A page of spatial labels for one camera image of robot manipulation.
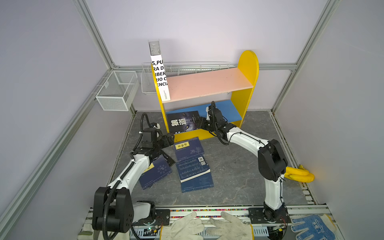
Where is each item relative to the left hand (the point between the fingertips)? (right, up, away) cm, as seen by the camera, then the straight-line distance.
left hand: (169, 138), depth 86 cm
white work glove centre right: (+32, -42, -16) cm, 55 cm away
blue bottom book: (+20, -25, -2) cm, 32 cm away
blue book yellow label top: (+10, -7, +11) cm, 17 cm away
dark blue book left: (-7, -18, +2) cm, 20 cm away
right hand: (+16, +10, +5) cm, 20 cm away
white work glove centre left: (+12, -41, -15) cm, 46 cm away
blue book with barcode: (+13, -18, +3) cm, 22 cm away
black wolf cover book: (+7, +10, +7) cm, 15 cm away
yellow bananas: (+75, -20, -3) cm, 77 cm away
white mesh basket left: (-38, +32, +16) cm, 52 cm away
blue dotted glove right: (+75, -41, -16) cm, 87 cm away
